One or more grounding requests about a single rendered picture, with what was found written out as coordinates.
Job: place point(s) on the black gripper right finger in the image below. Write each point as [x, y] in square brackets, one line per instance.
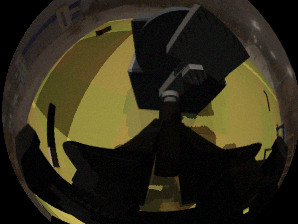
[202, 163]

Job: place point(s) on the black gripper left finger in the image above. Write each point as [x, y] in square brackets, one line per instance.
[131, 164]

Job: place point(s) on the small orange block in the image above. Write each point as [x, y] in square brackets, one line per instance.
[103, 30]

